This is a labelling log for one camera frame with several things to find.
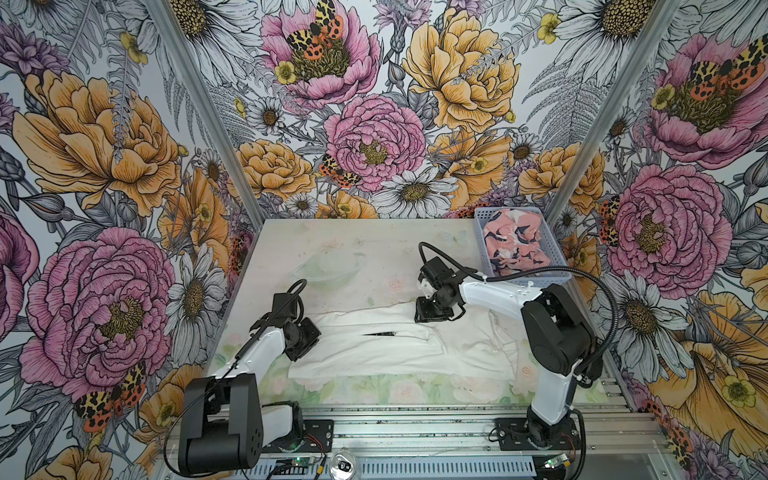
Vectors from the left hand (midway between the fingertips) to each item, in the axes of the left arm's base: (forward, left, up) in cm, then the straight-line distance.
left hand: (317, 348), depth 88 cm
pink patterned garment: (+36, -66, +4) cm, 76 cm away
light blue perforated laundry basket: (+33, -78, +7) cm, 85 cm away
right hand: (+5, -31, +2) cm, 32 cm away
